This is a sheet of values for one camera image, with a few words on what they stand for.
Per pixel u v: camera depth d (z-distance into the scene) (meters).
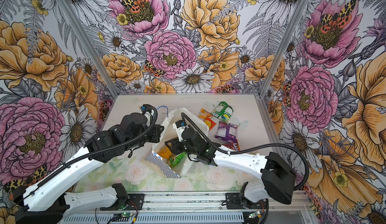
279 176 0.42
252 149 0.48
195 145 0.59
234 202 0.74
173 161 0.75
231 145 0.94
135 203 0.73
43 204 0.39
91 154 0.40
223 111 1.08
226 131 0.94
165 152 0.78
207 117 1.05
